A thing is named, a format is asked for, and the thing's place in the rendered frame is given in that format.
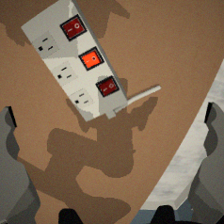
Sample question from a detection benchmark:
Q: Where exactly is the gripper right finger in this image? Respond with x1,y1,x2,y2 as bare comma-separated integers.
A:
187,102,224,224

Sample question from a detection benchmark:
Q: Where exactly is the white power strip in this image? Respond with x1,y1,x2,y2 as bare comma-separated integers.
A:
21,0,161,121

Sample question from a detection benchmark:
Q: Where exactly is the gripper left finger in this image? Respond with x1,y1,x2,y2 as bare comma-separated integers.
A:
0,106,40,224

